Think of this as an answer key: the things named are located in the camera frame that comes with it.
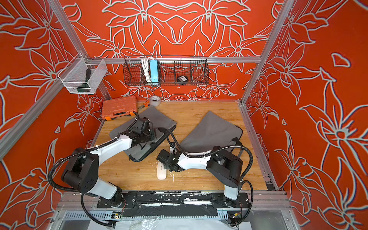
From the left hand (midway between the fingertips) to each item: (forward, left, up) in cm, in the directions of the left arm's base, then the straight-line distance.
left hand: (156, 133), depth 91 cm
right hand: (-14, -11, -8) cm, 19 cm away
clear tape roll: (+35, +9, -5) cm, 37 cm away
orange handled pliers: (+32, +17, -7) cm, 36 cm away
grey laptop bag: (+5, -35, -2) cm, 36 cm away
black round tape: (+31, -15, +20) cm, 40 cm away
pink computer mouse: (-22, -6, -7) cm, 24 cm away
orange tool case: (+23, +34, -2) cm, 42 cm away
